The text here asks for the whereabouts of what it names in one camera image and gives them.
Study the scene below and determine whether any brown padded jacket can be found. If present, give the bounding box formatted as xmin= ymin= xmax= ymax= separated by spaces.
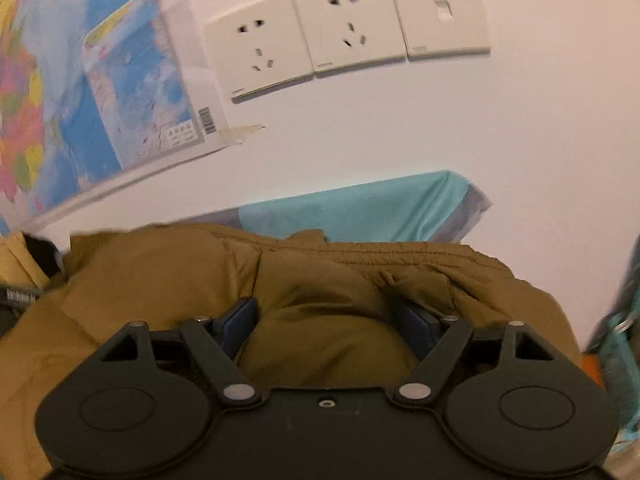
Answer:
xmin=1 ymin=223 xmax=580 ymax=479

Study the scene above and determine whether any teal bed sheet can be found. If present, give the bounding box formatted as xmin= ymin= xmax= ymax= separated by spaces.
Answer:
xmin=189 ymin=170 xmax=491 ymax=243

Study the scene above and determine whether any teal bag with orange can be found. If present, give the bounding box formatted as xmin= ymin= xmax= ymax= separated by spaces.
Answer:
xmin=587 ymin=240 xmax=639 ymax=452

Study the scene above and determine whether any colourful wall map poster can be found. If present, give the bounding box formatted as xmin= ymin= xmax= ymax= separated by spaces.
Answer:
xmin=0 ymin=0 xmax=231 ymax=236

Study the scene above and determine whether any left white wall socket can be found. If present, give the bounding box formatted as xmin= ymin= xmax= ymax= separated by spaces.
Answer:
xmin=203 ymin=0 xmax=314 ymax=101

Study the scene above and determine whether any white wall socket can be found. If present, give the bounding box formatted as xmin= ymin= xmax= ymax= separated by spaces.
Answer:
xmin=294 ymin=0 xmax=406 ymax=75
xmin=203 ymin=0 xmax=314 ymax=101

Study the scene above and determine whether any middle white wall socket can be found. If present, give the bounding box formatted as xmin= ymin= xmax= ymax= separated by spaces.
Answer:
xmin=294 ymin=0 xmax=406 ymax=75

